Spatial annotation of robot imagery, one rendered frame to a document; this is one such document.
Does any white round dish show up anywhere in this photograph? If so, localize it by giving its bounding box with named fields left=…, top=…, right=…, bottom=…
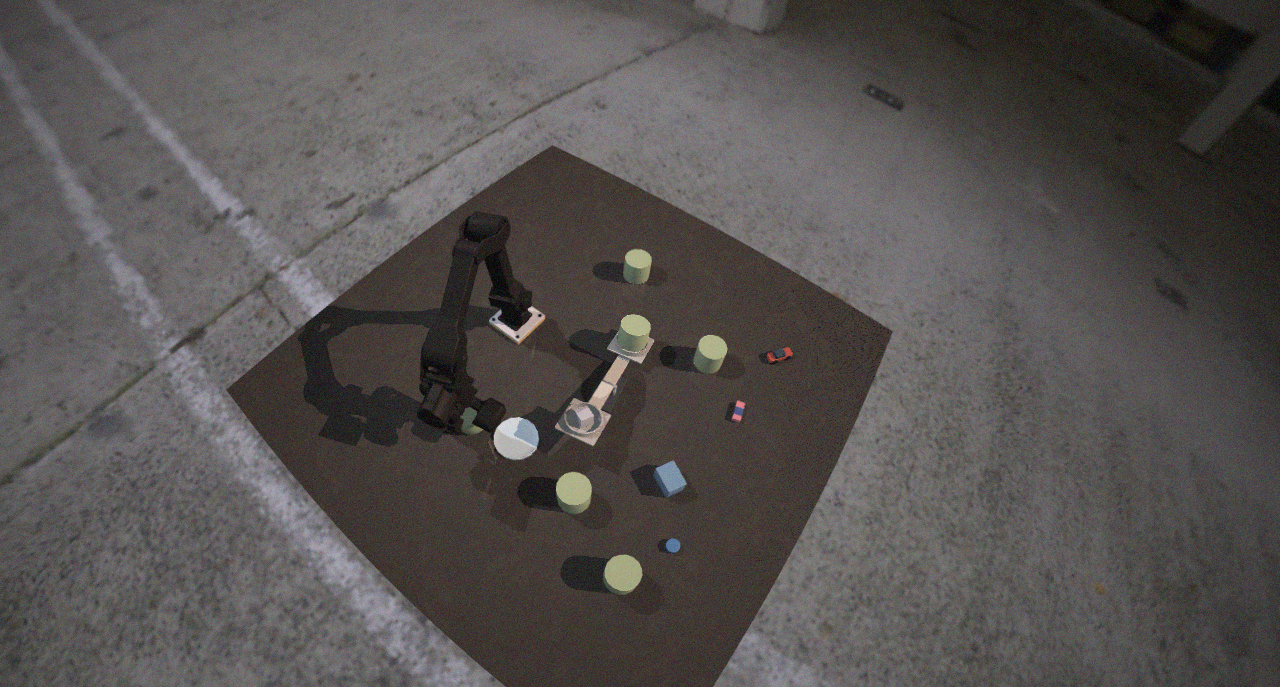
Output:
left=494, top=417, right=539, bottom=461

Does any small red toy car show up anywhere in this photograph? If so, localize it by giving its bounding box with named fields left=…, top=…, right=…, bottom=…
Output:
left=765, top=347, right=794, bottom=365

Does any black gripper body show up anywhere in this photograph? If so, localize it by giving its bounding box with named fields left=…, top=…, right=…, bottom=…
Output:
left=419, top=376, right=507, bottom=432

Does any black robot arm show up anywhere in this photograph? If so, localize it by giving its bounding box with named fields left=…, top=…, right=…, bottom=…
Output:
left=417, top=211, right=532, bottom=435

